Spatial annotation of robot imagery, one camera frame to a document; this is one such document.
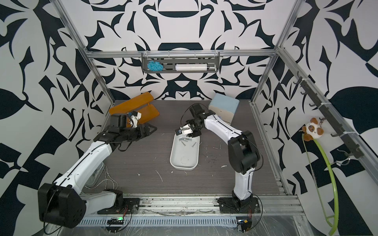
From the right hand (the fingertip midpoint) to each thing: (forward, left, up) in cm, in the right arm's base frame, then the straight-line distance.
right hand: (185, 126), depth 92 cm
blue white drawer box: (+13, -26, +3) cm, 29 cm away
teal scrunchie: (+29, +18, +24) cm, 41 cm away
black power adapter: (-48, -29, -12) cm, 57 cm away
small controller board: (-46, +34, -13) cm, 59 cm away
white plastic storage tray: (-13, +1, -11) cm, 17 cm away
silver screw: (-8, -5, -11) cm, 14 cm away
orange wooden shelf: (+20, +32, 0) cm, 38 cm away
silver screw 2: (-6, +1, -11) cm, 13 cm away
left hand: (-7, +19, +9) cm, 22 cm away
